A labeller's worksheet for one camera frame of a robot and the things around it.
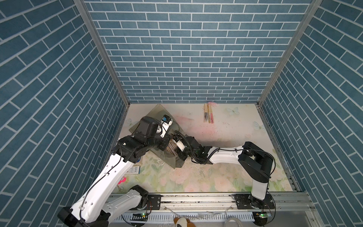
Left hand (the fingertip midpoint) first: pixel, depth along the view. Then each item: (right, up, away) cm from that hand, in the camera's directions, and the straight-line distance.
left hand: (173, 136), depth 69 cm
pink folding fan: (+28, +21, +53) cm, 64 cm away
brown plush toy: (+5, -41, -2) cm, 41 cm away
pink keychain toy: (-30, -27, +12) cm, 42 cm away
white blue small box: (-25, -22, +15) cm, 37 cm away
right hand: (0, -11, +18) cm, 21 cm away
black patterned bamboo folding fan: (+22, +12, +46) cm, 53 cm away
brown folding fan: (-4, -11, +22) cm, 25 cm away
